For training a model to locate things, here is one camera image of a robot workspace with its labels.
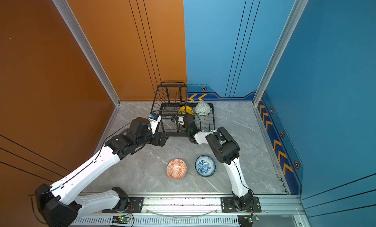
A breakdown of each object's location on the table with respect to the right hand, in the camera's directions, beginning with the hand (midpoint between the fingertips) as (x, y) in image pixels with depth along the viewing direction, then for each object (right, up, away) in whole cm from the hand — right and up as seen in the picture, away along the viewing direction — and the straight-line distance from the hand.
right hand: (188, 111), depth 101 cm
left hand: (-13, -11, -24) cm, 29 cm away
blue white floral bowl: (+10, -32, -18) cm, 38 cm away
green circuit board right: (+30, -54, -30) cm, 69 cm away
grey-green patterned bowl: (+11, +3, +11) cm, 16 cm away
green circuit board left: (-32, -54, -30) cm, 69 cm away
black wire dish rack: (-14, +10, +11) cm, 20 cm away
